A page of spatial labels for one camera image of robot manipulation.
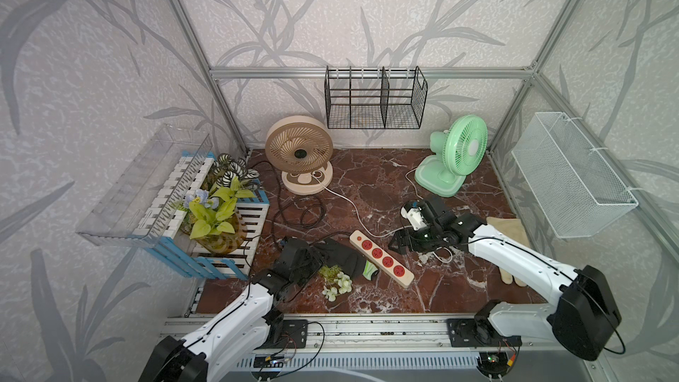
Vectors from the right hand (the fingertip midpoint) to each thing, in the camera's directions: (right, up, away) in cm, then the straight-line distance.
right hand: (398, 244), depth 80 cm
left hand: (-23, -6, +5) cm, 24 cm away
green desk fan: (+22, +30, +7) cm, 37 cm away
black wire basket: (-6, +52, +25) cm, 58 cm away
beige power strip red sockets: (-5, -7, +5) cm, 10 cm away
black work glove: (-19, -6, +9) cm, 22 cm away
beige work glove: (+45, +2, +15) cm, 47 cm away
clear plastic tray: (-69, +13, -13) cm, 71 cm away
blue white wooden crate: (-58, +4, -15) cm, 60 cm away
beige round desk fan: (-32, +31, +9) cm, 45 cm away
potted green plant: (-51, +9, -9) cm, 53 cm away
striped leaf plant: (-53, +23, 0) cm, 58 cm away
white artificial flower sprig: (-19, -12, +1) cm, 23 cm away
